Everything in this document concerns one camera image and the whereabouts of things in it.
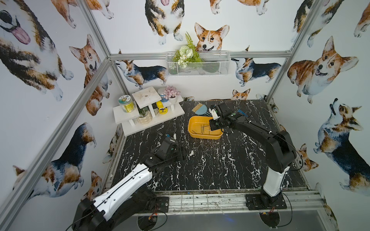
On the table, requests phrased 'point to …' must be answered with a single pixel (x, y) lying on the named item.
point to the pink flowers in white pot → (171, 93)
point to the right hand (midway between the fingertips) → (214, 119)
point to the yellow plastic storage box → (199, 127)
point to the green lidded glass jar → (126, 103)
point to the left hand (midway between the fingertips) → (182, 147)
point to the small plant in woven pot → (145, 116)
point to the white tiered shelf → (150, 109)
